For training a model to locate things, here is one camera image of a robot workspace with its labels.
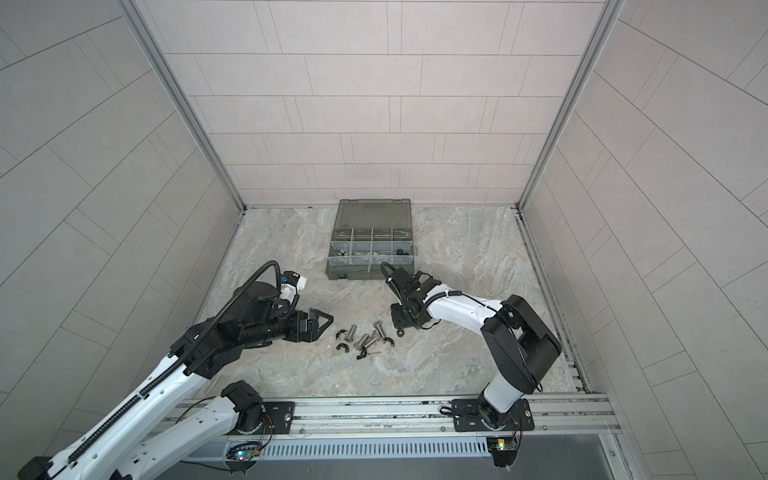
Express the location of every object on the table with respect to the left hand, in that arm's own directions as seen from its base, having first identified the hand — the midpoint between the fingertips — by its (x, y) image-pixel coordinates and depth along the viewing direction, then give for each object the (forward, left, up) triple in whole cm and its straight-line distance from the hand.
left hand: (328, 318), depth 69 cm
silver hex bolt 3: (+5, -10, -16) cm, 20 cm away
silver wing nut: (+30, +3, -17) cm, 35 cm away
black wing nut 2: (+1, -14, -17) cm, 22 cm away
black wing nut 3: (-1, -1, -18) cm, 18 cm away
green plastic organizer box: (+37, -6, -14) cm, 40 cm away
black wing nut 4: (-3, -7, -17) cm, 19 cm away
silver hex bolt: (+1, -3, -16) cm, 17 cm away
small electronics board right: (-24, -41, -18) cm, 51 cm away
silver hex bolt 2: (0, -6, -17) cm, 18 cm away
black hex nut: (+3, -17, -18) cm, 25 cm away
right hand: (+6, -16, -18) cm, 25 cm away
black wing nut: (+3, 0, -17) cm, 17 cm away
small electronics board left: (-25, +17, -14) cm, 33 cm away
